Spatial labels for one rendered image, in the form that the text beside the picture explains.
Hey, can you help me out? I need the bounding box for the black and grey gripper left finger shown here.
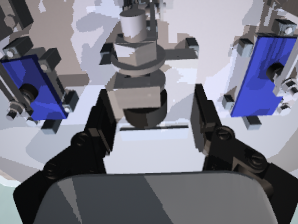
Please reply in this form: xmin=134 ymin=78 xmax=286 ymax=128
xmin=13 ymin=89 xmax=117 ymax=224

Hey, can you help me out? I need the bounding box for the toggle clamp with red handle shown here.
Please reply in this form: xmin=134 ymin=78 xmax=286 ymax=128
xmin=0 ymin=0 xmax=39 ymax=121
xmin=266 ymin=0 xmax=298 ymax=98

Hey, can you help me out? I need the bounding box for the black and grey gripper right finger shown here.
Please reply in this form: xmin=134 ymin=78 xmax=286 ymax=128
xmin=190 ymin=84 xmax=298 ymax=224

